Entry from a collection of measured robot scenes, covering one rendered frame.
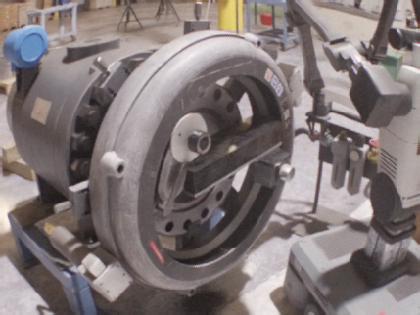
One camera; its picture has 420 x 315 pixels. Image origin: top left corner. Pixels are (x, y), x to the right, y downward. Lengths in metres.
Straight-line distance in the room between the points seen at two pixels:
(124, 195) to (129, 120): 0.16
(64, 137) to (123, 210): 0.39
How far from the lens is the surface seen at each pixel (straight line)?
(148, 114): 0.94
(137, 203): 0.98
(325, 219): 2.16
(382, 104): 0.97
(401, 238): 1.34
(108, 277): 1.06
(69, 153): 1.28
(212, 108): 1.28
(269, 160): 1.25
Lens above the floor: 1.15
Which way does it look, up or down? 26 degrees down
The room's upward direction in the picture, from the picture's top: straight up
